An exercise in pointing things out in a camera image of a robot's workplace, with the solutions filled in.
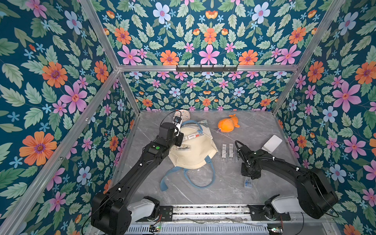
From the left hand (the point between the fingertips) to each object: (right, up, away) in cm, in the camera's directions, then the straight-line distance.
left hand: (180, 130), depth 80 cm
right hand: (+40, -26, +6) cm, 48 cm away
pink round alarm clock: (-1, +11, +35) cm, 36 cm away
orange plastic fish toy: (+31, +3, +22) cm, 37 cm away
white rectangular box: (+60, -10, +18) cm, 63 cm away
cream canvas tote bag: (+9, -12, +19) cm, 24 cm away
